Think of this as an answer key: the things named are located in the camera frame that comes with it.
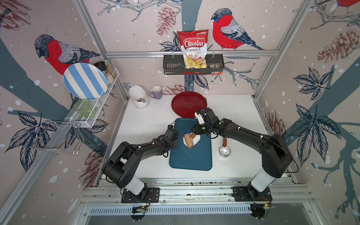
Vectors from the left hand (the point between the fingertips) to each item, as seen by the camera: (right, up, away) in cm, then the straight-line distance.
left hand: (175, 139), depth 94 cm
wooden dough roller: (+9, -1, -2) cm, 9 cm away
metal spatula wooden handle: (+32, 0, -8) cm, 32 cm away
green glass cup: (-46, +22, -24) cm, 56 cm away
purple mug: (-17, +35, +20) cm, 44 cm away
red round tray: (+7, +25, +23) cm, 35 cm away
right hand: (+11, +8, -7) cm, 15 cm away
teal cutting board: (+15, -11, -5) cm, 19 cm away
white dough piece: (+6, -1, -1) cm, 6 cm away
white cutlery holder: (-29, +31, +13) cm, 45 cm away
